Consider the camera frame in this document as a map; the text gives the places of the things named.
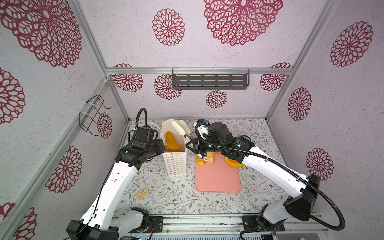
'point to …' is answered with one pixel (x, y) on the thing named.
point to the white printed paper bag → (175, 162)
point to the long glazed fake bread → (171, 144)
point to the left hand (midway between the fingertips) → (162, 148)
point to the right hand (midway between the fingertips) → (188, 142)
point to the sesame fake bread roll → (208, 156)
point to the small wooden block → (141, 193)
